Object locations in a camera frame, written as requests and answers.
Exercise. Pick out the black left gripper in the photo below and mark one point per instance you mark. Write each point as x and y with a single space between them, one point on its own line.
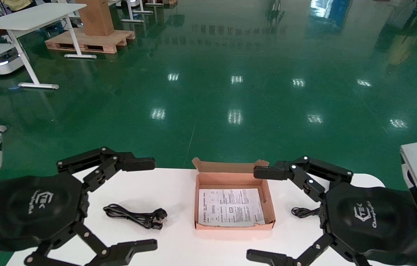
27 210

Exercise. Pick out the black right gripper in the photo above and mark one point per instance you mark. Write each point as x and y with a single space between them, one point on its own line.
371 221

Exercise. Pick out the open cardboard storage box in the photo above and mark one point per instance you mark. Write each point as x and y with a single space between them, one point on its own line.
230 181

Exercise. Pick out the printed paper instruction sheet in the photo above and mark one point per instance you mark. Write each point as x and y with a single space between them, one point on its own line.
230 207

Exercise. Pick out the wooden pallet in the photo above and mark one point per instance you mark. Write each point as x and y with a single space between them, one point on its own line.
97 41

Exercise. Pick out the tall brown carton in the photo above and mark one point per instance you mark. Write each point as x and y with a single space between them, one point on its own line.
96 16

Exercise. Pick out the white desk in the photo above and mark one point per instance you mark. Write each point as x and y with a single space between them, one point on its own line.
27 16

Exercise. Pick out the person in yellow top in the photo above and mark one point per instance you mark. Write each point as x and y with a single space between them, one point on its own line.
18 4

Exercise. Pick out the white desk leg frame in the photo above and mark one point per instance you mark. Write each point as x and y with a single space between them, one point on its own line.
133 20

